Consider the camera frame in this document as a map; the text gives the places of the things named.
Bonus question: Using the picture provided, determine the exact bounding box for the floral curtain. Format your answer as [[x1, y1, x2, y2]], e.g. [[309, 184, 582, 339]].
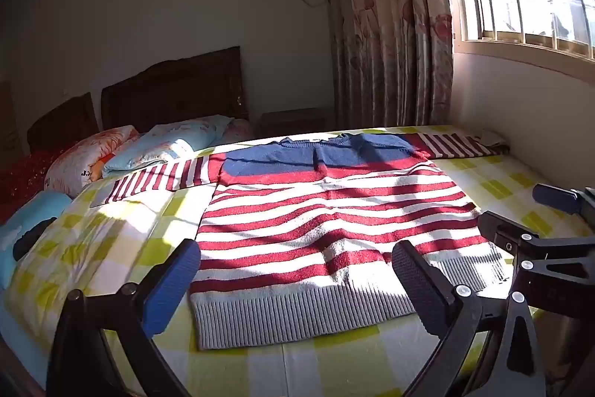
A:
[[316, 0, 455, 130]]

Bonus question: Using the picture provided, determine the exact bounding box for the light blue floral pillow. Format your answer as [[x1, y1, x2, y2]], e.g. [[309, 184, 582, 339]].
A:
[[101, 115, 252, 179]]

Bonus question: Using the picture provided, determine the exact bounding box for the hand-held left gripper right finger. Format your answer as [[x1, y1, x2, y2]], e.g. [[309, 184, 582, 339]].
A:
[[391, 240, 547, 397]]

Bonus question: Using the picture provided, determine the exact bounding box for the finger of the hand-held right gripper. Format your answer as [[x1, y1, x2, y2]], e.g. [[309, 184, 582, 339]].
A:
[[532, 183, 587, 216], [478, 211, 544, 260]]

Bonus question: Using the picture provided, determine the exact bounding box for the wooden nightstand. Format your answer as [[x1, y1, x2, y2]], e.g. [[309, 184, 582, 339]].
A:
[[260, 109, 327, 138]]

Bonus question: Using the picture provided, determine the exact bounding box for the orange floral pillow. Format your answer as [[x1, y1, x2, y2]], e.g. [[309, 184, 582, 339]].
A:
[[44, 125, 140, 199]]

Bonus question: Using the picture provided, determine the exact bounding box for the light blue blanket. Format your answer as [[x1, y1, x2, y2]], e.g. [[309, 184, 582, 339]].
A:
[[0, 191, 73, 291]]

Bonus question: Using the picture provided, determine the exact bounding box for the small dark wooden headboard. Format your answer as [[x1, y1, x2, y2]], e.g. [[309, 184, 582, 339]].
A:
[[26, 92, 99, 153]]

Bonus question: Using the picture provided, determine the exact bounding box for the small white cloth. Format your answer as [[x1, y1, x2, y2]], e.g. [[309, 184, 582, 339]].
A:
[[479, 129, 511, 147]]

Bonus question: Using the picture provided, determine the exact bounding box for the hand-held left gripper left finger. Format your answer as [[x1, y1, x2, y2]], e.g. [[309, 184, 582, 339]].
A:
[[45, 238, 202, 397]]

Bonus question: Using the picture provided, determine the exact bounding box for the red patterned blanket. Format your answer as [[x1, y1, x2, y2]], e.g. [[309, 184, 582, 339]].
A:
[[0, 146, 61, 225]]

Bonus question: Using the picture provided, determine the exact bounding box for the large dark wooden headboard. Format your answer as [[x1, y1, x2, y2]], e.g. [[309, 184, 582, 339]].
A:
[[100, 46, 249, 134]]

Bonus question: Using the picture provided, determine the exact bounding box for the red white striped sweater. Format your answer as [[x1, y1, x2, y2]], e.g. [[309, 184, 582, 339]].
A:
[[108, 133, 511, 351]]

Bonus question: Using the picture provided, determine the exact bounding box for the dark object on pillow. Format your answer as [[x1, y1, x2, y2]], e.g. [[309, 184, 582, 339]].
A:
[[12, 218, 57, 262]]

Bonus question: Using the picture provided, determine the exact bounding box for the yellow white checked bedsheet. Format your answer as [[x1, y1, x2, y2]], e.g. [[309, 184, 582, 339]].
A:
[[4, 125, 595, 397]]

